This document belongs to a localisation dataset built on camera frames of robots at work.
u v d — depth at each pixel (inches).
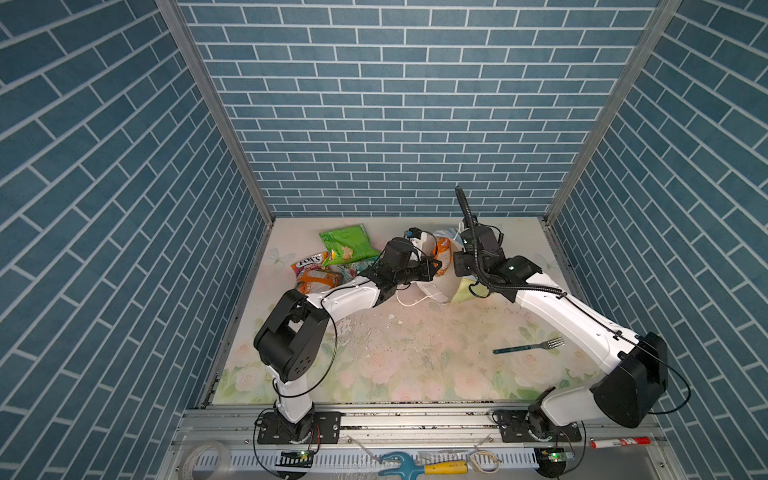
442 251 32.6
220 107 34.3
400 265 27.5
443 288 35.7
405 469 26.4
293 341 18.6
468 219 23.6
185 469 26.1
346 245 40.3
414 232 31.1
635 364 16.0
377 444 28.5
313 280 36.9
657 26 28.5
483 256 23.1
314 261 40.8
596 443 27.8
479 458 27.8
